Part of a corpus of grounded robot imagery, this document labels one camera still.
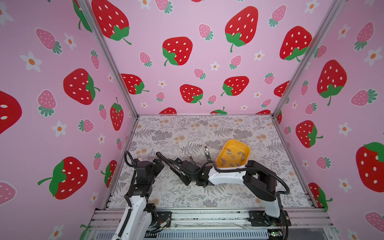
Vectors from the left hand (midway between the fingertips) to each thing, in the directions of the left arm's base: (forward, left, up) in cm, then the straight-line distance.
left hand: (156, 163), depth 85 cm
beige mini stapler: (+11, -31, -8) cm, 34 cm away
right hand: (-3, -13, -5) cm, 15 cm away
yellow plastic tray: (+12, -48, -8) cm, 50 cm away
